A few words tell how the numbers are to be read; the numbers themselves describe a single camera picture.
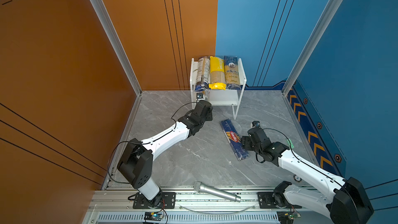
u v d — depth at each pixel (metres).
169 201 0.74
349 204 0.38
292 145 0.91
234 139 0.90
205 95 0.86
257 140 0.63
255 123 0.74
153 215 0.71
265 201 0.72
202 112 0.63
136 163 0.44
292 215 0.70
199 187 0.74
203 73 0.79
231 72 0.79
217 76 0.77
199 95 0.74
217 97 0.90
